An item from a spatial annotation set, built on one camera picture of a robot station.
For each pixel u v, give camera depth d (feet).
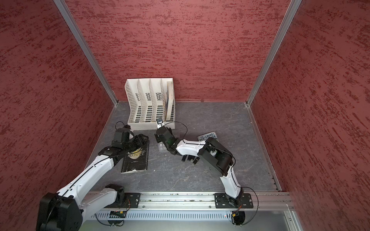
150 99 3.73
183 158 2.92
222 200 2.41
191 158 2.92
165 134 2.24
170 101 3.02
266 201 2.52
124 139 2.11
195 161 2.86
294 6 2.33
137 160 2.85
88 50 2.88
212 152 1.83
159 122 2.54
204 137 3.18
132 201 2.43
